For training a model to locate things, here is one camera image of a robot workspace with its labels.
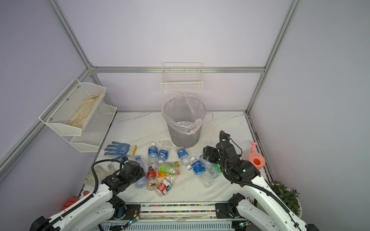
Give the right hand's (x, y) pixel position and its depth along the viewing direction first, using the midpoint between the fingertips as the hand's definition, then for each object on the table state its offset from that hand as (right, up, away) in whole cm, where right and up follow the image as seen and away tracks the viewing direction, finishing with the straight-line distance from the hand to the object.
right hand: (209, 150), depth 73 cm
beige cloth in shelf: (-70, +21, +7) cm, 73 cm away
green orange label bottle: (-24, -12, +6) cm, 28 cm away
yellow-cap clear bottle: (-22, -13, +17) cm, 31 cm away
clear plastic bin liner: (-14, +21, +24) cm, 35 cm away
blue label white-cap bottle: (-4, -14, +11) cm, 18 cm away
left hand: (-39, -15, +11) cm, 44 cm away
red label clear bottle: (-24, -20, +5) cm, 32 cm away
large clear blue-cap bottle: (-36, -19, +4) cm, 41 cm away
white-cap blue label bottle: (-34, -9, +18) cm, 39 cm away
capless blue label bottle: (-26, -5, +16) cm, 31 cm away
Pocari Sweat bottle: (-14, -8, +19) cm, 25 cm away
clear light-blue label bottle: (+3, -13, +11) cm, 17 cm away
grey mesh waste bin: (-16, +3, +19) cm, 25 cm away
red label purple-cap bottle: (-30, -18, +3) cm, 36 cm away
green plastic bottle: (+7, -12, +11) cm, 18 cm away
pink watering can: (+28, -6, +7) cm, 30 cm away
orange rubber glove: (-76, -29, +6) cm, 81 cm away
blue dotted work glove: (-58, -5, +24) cm, 63 cm away
